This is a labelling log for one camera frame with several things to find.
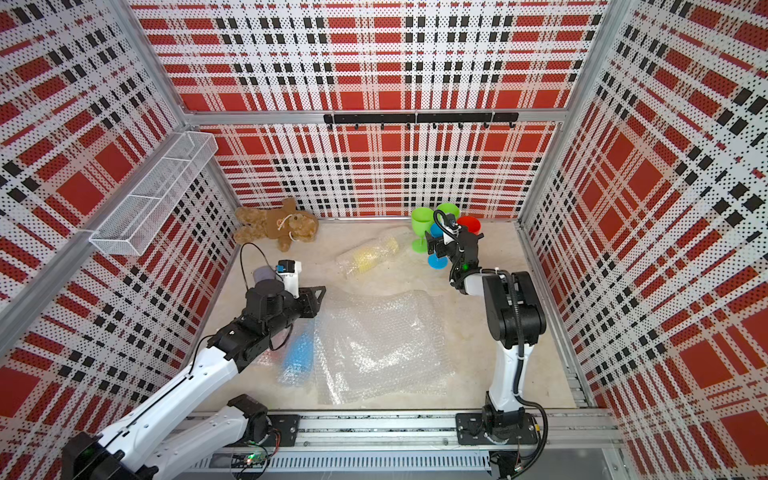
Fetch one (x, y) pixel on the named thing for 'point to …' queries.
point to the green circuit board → (253, 460)
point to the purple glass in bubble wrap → (264, 272)
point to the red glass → (473, 224)
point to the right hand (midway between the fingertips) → (444, 225)
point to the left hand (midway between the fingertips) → (325, 289)
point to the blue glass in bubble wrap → (299, 356)
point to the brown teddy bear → (285, 225)
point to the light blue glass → (432, 259)
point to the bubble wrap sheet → (372, 345)
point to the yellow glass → (366, 254)
